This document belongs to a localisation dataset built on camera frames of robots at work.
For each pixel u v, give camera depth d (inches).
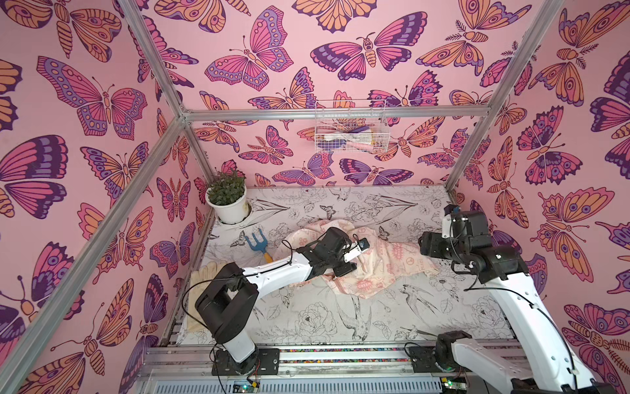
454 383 28.0
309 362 29.4
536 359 15.8
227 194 38.1
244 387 28.1
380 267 35.2
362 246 28.8
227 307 17.5
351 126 37.5
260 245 39.7
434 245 25.4
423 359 28.7
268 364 28.8
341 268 29.6
